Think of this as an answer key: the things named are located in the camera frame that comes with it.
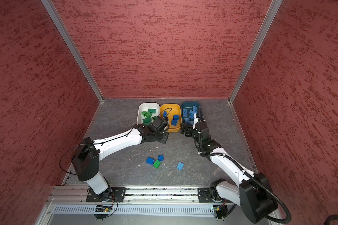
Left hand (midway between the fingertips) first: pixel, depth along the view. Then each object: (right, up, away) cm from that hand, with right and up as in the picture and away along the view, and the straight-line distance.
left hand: (164, 138), depth 85 cm
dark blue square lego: (-9, -14, 0) cm, 17 cm away
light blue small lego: (+10, -17, -2) cm, 19 cm away
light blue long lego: (+20, +16, +24) cm, 36 cm away
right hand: (+13, +7, -1) cm, 15 cm away
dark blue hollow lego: (-3, -12, +1) cm, 13 cm away
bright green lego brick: (-5, -16, -2) cm, 16 cm away
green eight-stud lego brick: (-15, +10, +19) cm, 26 cm away
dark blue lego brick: (-1, +15, +22) cm, 27 cm away
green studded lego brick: (-12, +18, +26) cm, 33 cm away
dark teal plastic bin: (+17, +21, +30) cm, 40 cm away
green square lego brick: (-15, +15, +22) cm, 30 cm away
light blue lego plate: (+14, +16, +24) cm, 33 cm away
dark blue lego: (+6, +9, +18) cm, 21 cm away
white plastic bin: (-18, +21, +25) cm, 37 cm away
